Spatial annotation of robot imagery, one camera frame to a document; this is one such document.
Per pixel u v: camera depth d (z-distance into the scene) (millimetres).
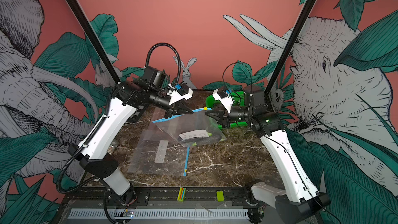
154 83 508
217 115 575
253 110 483
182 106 557
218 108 561
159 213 702
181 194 730
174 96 514
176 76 502
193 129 691
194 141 785
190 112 592
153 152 887
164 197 749
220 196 747
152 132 978
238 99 528
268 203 544
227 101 521
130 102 446
